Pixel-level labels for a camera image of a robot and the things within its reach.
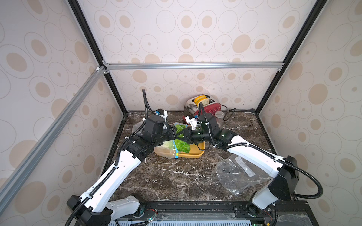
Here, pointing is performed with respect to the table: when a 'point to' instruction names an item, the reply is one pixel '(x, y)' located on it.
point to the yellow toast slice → (199, 99)
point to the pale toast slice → (205, 101)
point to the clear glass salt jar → (219, 116)
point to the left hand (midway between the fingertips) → (181, 128)
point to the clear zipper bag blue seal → (167, 149)
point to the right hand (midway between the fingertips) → (179, 135)
